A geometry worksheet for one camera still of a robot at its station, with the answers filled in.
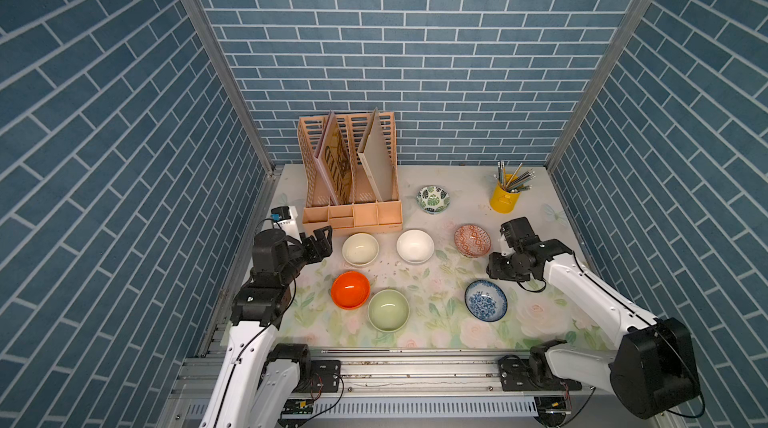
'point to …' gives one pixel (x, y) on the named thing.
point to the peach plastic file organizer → (365, 211)
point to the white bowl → (415, 246)
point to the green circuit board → (298, 408)
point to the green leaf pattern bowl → (433, 200)
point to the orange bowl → (350, 290)
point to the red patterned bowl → (472, 240)
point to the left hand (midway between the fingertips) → (327, 230)
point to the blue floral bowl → (486, 300)
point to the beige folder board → (375, 153)
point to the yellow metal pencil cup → (503, 201)
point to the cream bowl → (360, 249)
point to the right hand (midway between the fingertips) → (495, 270)
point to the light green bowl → (388, 310)
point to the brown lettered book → (334, 159)
